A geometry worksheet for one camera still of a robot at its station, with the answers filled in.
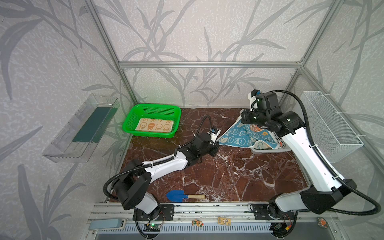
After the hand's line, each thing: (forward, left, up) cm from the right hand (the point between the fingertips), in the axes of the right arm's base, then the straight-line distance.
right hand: (242, 109), depth 72 cm
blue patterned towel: (+1, -6, -25) cm, 25 cm away
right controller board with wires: (-45, -20, -40) cm, 63 cm away
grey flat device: (-44, +66, -31) cm, 85 cm away
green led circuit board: (-45, +44, -36) cm, 72 cm away
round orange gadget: (-43, -38, -34) cm, 67 cm away
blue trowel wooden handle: (-31, +32, -35) cm, 57 cm away
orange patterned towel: (+16, +54, -33) cm, 66 cm away
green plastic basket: (+26, +69, -29) cm, 79 cm away
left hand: (-5, +9, -18) cm, 21 cm away
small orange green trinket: (-43, +22, -34) cm, 59 cm away
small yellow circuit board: (-42, +9, -33) cm, 54 cm away
